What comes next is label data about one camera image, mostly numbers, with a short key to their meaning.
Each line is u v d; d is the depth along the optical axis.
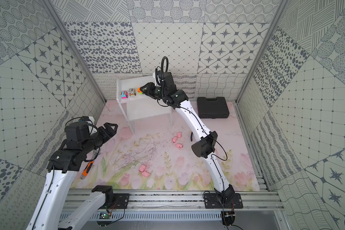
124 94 0.75
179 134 1.00
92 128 0.54
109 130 0.61
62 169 0.42
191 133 1.00
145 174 0.81
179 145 0.93
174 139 0.96
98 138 0.58
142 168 0.84
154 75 0.72
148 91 0.69
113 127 0.66
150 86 0.69
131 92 0.75
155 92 0.69
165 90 0.62
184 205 0.74
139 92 0.76
